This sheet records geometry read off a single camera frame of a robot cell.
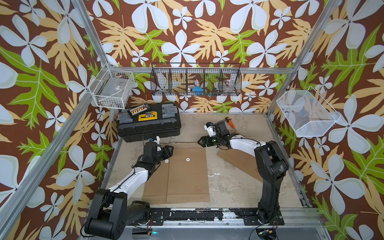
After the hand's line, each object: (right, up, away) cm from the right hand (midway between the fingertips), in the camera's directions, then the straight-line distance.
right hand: (202, 140), depth 97 cm
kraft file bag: (-9, -23, -9) cm, 26 cm away
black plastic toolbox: (-27, +13, -4) cm, 30 cm away
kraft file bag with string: (-24, -26, -13) cm, 37 cm away
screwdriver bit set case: (-41, +20, -1) cm, 46 cm away
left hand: (-19, -3, -8) cm, 21 cm away
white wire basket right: (+58, +15, -15) cm, 62 cm away
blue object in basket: (-3, +32, -1) cm, 33 cm away
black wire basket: (-4, +40, 0) cm, 41 cm away
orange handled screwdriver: (+23, +12, +15) cm, 30 cm away
